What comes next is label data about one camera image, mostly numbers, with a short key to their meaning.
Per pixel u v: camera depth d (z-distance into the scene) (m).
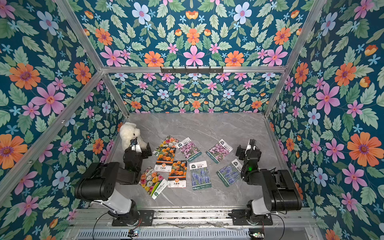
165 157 0.96
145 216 0.74
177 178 0.86
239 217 0.73
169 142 1.03
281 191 0.43
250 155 0.68
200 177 0.87
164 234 0.70
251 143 0.77
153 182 0.86
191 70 0.93
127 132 0.84
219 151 0.98
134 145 0.78
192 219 0.75
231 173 0.89
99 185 0.46
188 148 0.99
